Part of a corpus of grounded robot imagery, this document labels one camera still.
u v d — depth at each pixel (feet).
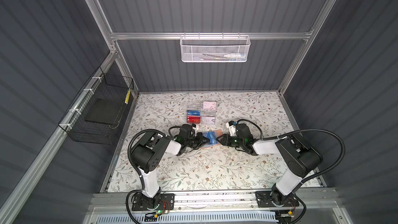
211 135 3.10
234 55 2.94
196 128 2.99
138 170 1.69
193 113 3.35
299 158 1.57
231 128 2.84
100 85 2.59
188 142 2.65
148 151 1.65
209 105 3.32
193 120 3.35
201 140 2.84
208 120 3.33
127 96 2.72
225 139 2.71
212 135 3.12
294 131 1.70
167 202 2.37
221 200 2.47
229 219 2.53
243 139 2.43
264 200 2.41
